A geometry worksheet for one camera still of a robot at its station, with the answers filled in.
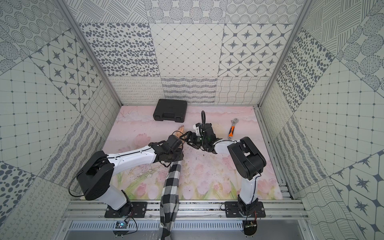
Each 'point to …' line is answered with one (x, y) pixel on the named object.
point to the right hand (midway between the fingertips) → (184, 141)
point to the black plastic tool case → (170, 109)
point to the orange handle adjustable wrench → (232, 129)
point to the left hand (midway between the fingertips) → (185, 158)
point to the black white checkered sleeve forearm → (170, 200)
